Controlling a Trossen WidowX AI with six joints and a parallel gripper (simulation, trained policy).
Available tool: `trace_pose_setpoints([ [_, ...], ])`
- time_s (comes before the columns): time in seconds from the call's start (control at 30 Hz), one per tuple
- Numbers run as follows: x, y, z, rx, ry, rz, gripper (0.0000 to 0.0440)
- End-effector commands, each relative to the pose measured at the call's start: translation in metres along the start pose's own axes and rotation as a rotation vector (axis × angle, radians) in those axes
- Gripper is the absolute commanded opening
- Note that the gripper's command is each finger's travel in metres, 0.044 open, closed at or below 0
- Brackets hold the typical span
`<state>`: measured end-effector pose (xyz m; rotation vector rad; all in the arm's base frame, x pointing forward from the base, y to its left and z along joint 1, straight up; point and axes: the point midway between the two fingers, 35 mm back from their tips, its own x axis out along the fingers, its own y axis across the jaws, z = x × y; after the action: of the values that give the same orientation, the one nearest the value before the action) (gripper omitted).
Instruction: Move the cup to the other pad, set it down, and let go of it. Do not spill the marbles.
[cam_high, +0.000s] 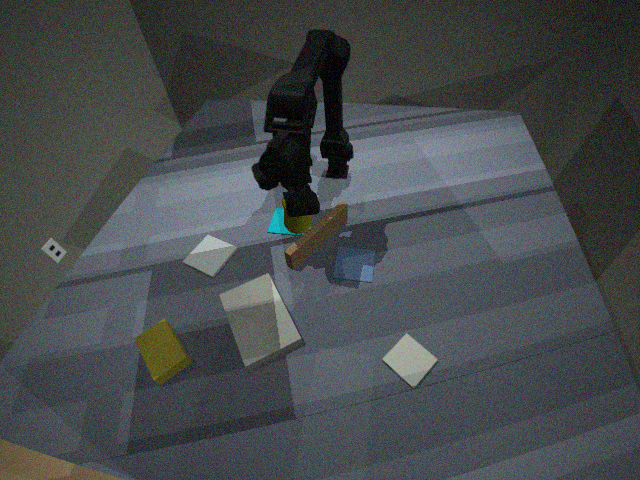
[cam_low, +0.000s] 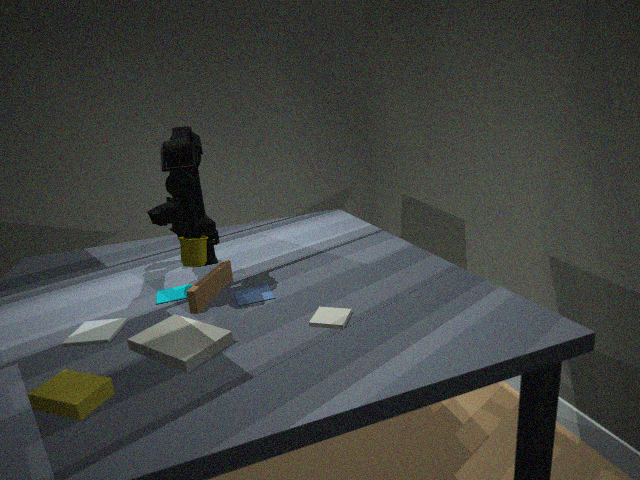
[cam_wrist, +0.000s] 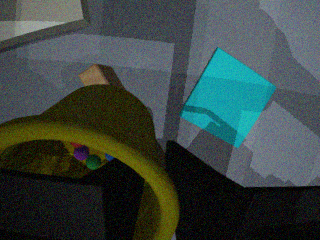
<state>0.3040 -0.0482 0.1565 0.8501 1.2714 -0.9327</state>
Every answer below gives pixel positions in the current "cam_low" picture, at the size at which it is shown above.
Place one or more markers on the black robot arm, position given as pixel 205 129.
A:
pixel 183 156

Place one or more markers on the tan wooden bar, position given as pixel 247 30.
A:
pixel 200 294

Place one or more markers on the olive-yellow cup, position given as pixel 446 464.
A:
pixel 193 251

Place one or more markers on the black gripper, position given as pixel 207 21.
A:
pixel 192 225

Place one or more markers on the yellow flat block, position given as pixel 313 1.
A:
pixel 71 394

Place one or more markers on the pale grey flat rectangular pad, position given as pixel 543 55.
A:
pixel 181 342

